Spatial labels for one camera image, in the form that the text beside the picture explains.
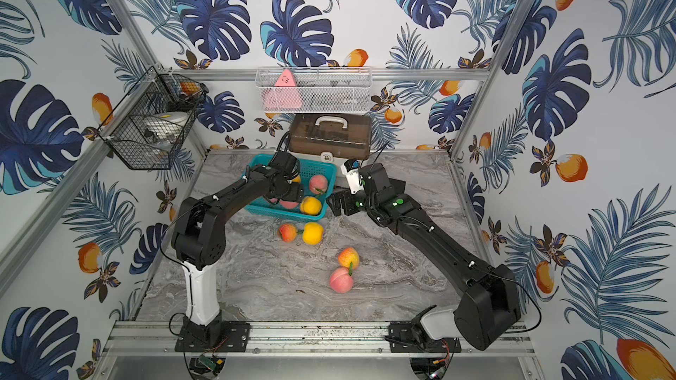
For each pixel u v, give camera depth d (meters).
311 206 0.95
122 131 0.75
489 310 0.41
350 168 0.69
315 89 1.02
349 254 0.85
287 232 0.90
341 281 0.79
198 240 0.53
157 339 0.76
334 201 0.70
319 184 1.01
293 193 0.88
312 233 0.91
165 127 0.80
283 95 0.90
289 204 0.97
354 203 0.69
